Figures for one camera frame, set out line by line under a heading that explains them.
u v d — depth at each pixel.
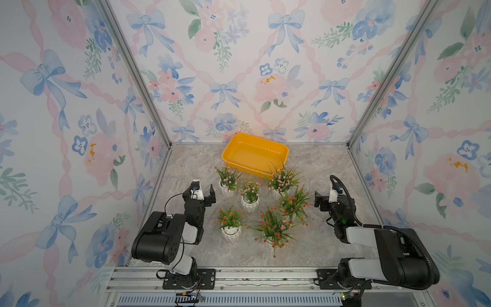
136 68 0.86
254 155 1.15
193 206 0.69
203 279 0.73
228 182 0.86
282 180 0.85
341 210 0.71
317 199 0.88
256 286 0.73
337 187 0.80
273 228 0.72
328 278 0.72
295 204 0.79
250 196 0.80
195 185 0.77
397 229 0.48
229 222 0.73
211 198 0.85
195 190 0.76
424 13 0.70
